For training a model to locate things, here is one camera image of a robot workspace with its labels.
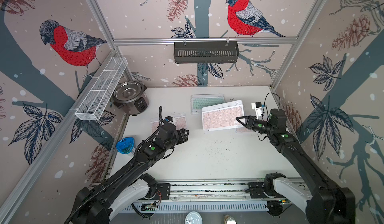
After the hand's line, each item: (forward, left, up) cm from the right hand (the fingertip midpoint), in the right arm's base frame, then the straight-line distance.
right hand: (237, 117), depth 76 cm
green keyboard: (+27, +22, -20) cm, 40 cm away
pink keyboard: (+3, +7, -3) cm, 8 cm away
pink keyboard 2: (+9, +33, -22) cm, 41 cm away
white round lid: (-41, +21, -16) cm, 49 cm away
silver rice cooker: (+21, +68, -9) cm, 72 cm away
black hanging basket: (+50, +17, +8) cm, 53 cm away
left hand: (-5, +26, -6) cm, 27 cm away
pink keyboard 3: (-6, -2, -2) cm, 7 cm away
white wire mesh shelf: (-2, +73, +10) cm, 74 cm away
